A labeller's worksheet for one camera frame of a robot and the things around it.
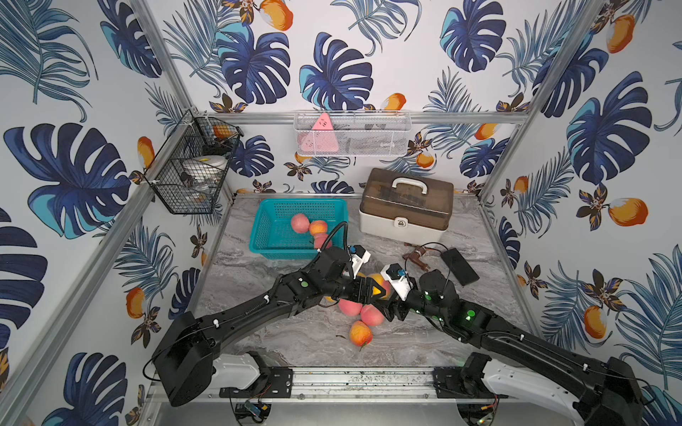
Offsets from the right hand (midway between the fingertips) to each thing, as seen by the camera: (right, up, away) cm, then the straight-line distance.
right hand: (379, 286), depth 75 cm
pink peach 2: (-19, +12, +25) cm, 34 cm away
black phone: (+33, +2, +23) cm, 40 cm away
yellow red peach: (+1, +2, -5) cm, 5 cm away
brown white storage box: (+10, +24, +16) cm, 30 cm away
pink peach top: (-8, -8, +8) cm, 14 cm away
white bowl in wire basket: (-52, +34, +5) cm, 62 cm away
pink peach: (-27, +18, +28) cm, 43 cm away
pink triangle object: (-18, +47, +14) cm, 52 cm away
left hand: (-1, 0, -3) cm, 3 cm away
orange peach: (-5, -15, +3) cm, 16 cm away
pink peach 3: (-2, -10, +5) cm, 11 cm away
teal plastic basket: (-39, +12, +32) cm, 52 cm away
